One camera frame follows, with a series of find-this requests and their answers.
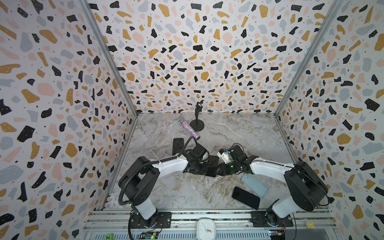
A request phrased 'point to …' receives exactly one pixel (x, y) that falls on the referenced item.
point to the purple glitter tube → (189, 128)
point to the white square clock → (206, 229)
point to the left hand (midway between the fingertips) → (208, 170)
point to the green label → (109, 237)
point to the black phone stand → (197, 124)
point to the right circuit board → (277, 234)
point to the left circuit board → (150, 235)
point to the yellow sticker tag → (310, 224)
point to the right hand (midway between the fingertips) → (214, 170)
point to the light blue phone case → (254, 183)
